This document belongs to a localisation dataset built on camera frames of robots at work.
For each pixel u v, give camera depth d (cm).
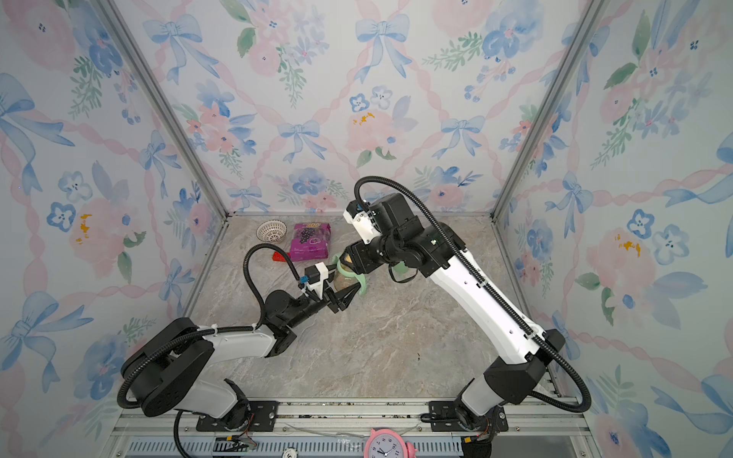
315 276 63
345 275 67
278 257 107
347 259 63
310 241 103
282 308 61
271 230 113
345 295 70
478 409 61
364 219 58
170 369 44
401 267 49
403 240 48
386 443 69
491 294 42
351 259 59
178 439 68
